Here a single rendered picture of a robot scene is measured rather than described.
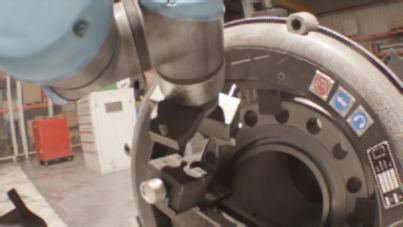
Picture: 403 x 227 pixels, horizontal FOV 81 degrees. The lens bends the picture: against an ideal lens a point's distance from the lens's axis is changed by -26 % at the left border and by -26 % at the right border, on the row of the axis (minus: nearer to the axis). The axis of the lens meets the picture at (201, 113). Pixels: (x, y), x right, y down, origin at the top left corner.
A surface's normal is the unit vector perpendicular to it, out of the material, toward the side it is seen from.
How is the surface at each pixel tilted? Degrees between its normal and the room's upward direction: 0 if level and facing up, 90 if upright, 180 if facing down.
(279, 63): 90
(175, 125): 53
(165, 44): 132
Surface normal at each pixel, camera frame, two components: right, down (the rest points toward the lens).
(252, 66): -0.66, 0.11
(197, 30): 0.40, 0.73
